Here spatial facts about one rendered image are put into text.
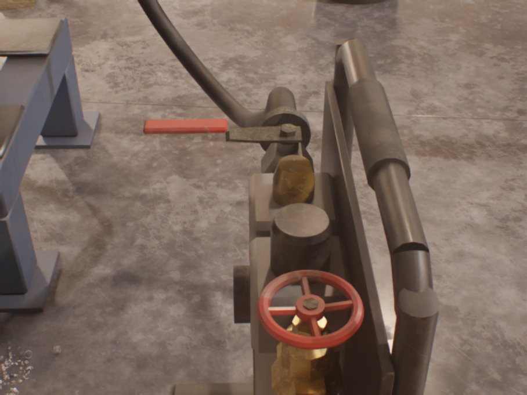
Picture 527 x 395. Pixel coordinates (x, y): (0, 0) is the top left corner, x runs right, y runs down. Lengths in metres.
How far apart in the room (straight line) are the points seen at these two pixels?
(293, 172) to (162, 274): 0.67
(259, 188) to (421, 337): 0.28
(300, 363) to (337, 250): 0.13
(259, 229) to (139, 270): 0.67
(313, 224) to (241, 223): 0.82
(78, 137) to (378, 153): 1.17
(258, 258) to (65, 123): 1.08
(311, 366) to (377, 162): 0.15
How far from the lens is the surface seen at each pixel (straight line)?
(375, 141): 0.56
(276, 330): 0.50
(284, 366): 0.56
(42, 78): 1.41
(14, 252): 1.23
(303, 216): 0.58
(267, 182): 0.70
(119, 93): 1.83
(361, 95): 0.62
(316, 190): 0.69
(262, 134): 0.75
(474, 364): 1.19
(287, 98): 0.85
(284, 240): 0.57
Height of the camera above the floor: 0.87
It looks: 37 degrees down
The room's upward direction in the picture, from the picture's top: straight up
